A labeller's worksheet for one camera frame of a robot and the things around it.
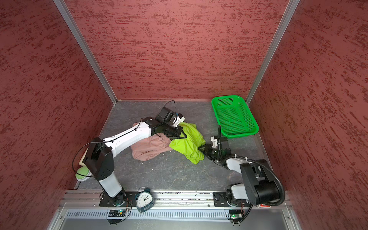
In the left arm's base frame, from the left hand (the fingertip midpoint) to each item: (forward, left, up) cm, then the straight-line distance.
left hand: (185, 139), depth 81 cm
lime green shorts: (-4, -2, -1) cm, 5 cm away
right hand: (-2, -9, -13) cm, 15 cm away
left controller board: (-34, +32, -15) cm, 50 cm away
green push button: (-14, +59, -13) cm, 62 cm away
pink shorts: (-1, +21, -9) cm, 23 cm away
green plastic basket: (+29, -38, -14) cm, 50 cm away
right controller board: (-35, -27, -16) cm, 47 cm away
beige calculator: (-10, +64, -14) cm, 66 cm away
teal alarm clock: (-29, +20, -11) cm, 37 cm away
